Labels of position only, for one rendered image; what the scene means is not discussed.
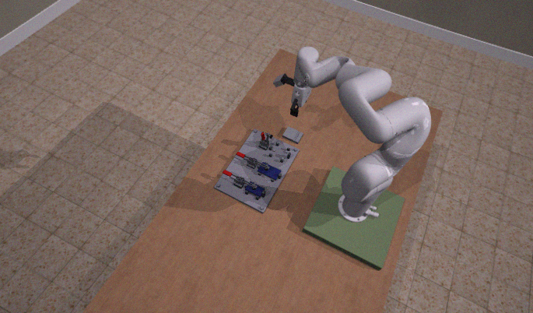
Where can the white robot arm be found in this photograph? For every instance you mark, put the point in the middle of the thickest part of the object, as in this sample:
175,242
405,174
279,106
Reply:
359,86

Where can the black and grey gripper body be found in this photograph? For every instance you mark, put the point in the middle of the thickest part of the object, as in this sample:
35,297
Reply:
301,94

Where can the toggle clamp with red handle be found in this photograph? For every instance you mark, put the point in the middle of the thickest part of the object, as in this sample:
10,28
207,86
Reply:
239,181

